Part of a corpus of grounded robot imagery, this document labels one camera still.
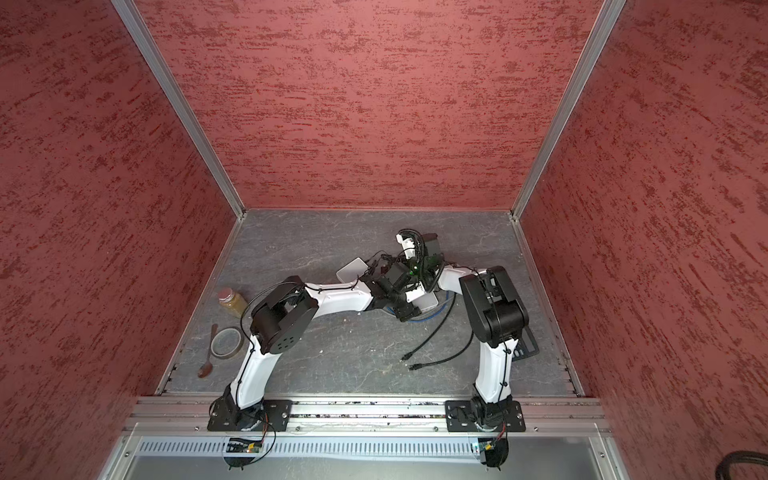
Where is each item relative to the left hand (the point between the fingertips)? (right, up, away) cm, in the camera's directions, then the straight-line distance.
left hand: (412, 304), depth 95 cm
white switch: (-20, +11, +2) cm, 23 cm away
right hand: (-8, +12, +2) cm, 14 cm away
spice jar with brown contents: (-54, +3, -10) cm, 55 cm away
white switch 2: (+2, +4, -9) cm, 10 cm away
